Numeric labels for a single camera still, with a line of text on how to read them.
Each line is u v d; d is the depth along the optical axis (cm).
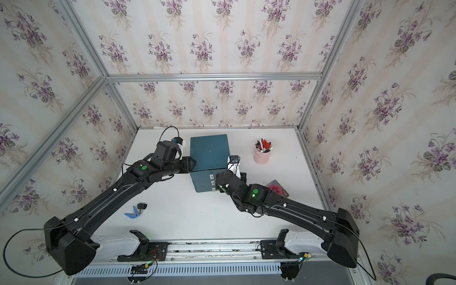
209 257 73
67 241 37
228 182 52
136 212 82
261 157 96
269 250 73
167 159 58
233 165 60
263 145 98
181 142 70
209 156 79
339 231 40
